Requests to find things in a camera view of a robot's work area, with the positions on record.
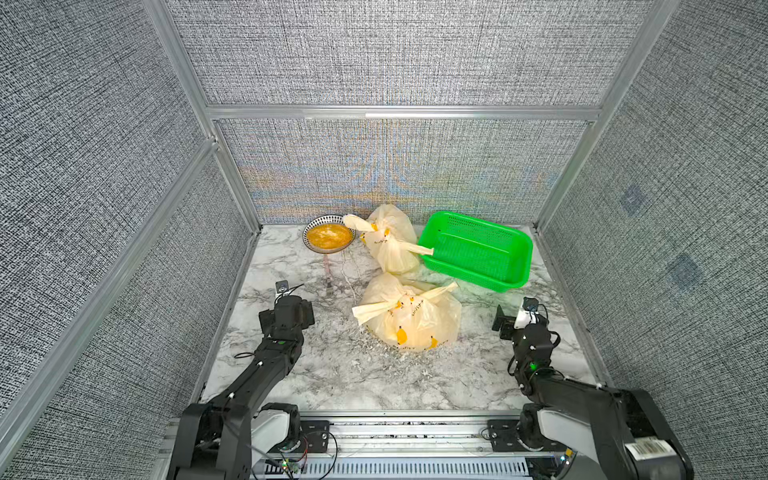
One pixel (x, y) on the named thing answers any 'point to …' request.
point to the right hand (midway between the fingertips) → (517, 301)
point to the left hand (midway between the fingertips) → (291, 303)
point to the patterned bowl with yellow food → (327, 233)
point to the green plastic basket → (492, 256)
